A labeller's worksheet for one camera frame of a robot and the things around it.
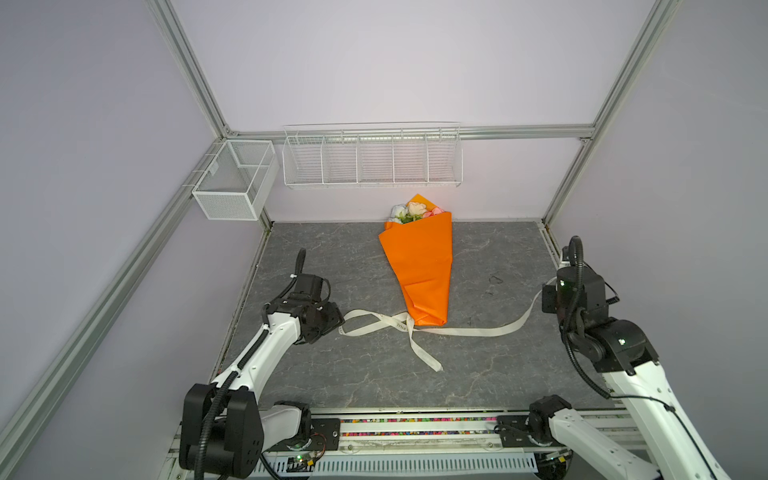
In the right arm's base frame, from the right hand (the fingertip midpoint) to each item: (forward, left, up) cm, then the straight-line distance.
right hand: (569, 284), depth 67 cm
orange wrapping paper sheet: (+31, +31, -27) cm, 52 cm away
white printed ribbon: (+2, +37, -26) cm, 45 cm away
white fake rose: (+50, +39, -25) cm, 68 cm away
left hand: (0, +57, -21) cm, 61 cm away
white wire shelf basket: (+57, +48, -2) cm, 75 cm away
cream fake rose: (+49, +32, -22) cm, 63 cm away
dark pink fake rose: (+51, +25, -25) cm, 62 cm away
